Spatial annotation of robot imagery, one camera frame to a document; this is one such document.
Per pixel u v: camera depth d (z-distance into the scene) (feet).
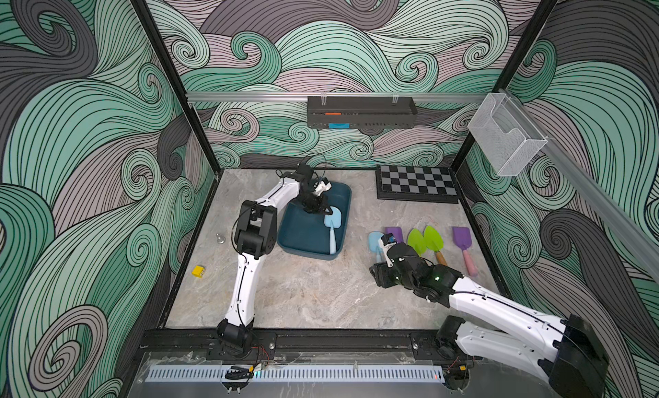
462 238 3.20
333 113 3.11
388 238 2.34
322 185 3.13
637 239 1.67
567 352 1.29
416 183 3.62
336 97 3.11
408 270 1.94
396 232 3.23
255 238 2.03
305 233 3.18
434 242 3.13
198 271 2.82
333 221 3.20
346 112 3.12
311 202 2.95
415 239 3.13
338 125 2.95
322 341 2.46
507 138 2.53
